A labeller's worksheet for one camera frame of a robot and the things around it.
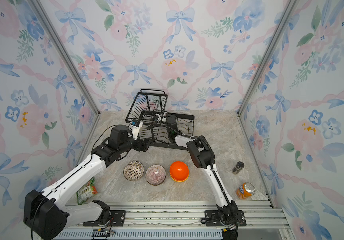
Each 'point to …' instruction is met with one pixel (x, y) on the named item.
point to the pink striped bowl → (155, 174)
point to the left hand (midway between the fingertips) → (145, 135)
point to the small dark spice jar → (239, 166)
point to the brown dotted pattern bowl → (133, 170)
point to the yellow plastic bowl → (179, 181)
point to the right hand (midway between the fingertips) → (169, 110)
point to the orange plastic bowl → (179, 171)
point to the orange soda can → (246, 190)
